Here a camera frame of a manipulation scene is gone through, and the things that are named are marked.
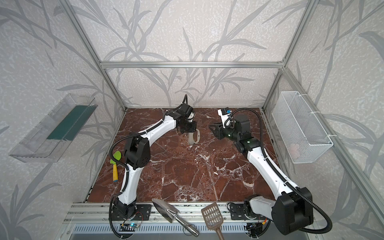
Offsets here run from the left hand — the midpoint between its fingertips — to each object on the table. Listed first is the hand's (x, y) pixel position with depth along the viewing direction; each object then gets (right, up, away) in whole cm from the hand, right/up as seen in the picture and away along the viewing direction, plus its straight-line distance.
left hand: (198, 125), depth 95 cm
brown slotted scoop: (+8, -44, -25) cm, 51 cm away
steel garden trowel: (-13, -42, -23) cm, 50 cm away
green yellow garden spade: (-52, -19, 0) cm, 55 cm away
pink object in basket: (+48, -12, -23) cm, 54 cm away
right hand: (+8, +3, -18) cm, 20 cm away
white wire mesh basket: (+44, -3, -34) cm, 56 cm away
